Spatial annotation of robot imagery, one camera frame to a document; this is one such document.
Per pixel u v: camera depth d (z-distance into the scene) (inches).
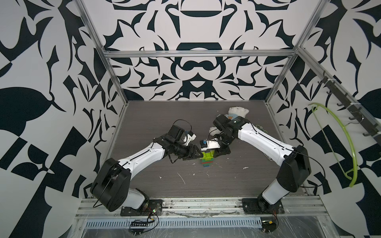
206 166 34.9
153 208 28.9
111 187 16.5
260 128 41.3
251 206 29.3
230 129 23.0
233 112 40.3
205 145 27.0
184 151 28.3
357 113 21.8
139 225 28.6
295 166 17.4
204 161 31.6
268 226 27.6
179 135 26.7
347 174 23.9
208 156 31.1
